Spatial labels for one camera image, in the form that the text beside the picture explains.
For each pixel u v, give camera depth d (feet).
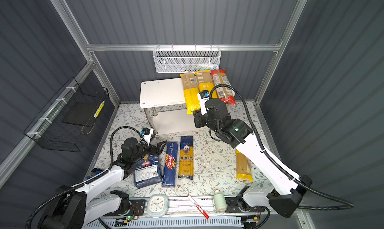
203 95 1.81
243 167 2.77
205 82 2.64
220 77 2.71
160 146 2.48
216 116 1.50
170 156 2.85
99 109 2.59
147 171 2.57
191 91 2.46
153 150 2.46
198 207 2.40
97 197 1.65
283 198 1.31
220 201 2.27
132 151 2.14
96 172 2.76
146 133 2.35
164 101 2.43
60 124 2.32
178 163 2.87
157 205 2.37
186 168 2.79
